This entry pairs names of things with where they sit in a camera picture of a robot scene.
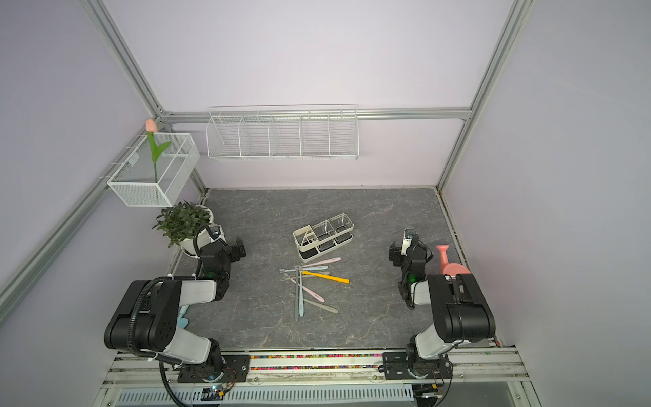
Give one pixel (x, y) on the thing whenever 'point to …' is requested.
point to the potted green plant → (180, 222)
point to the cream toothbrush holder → (313, 241)
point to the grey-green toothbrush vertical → (297, 292)
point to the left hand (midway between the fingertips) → (227, 240)
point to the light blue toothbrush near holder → (312, 268)
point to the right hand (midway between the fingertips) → (407, 241)
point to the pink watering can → (453, 269)
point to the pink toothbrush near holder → (331, 260)
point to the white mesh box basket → (134, 181)
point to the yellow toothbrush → (326, 277)
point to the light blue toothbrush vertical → (301, 300)
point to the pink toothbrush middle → (310, 292)
